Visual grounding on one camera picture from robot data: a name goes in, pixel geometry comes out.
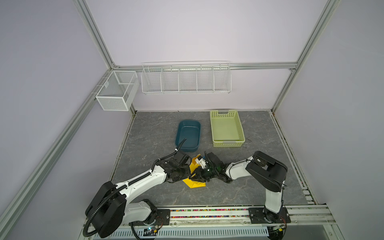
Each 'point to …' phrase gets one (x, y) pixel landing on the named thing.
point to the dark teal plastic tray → (190, 130)
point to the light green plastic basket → (227, 131)
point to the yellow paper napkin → (191, 183)
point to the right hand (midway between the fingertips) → (189, 180)
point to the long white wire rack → (179, 77)
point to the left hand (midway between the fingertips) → (189, 175)
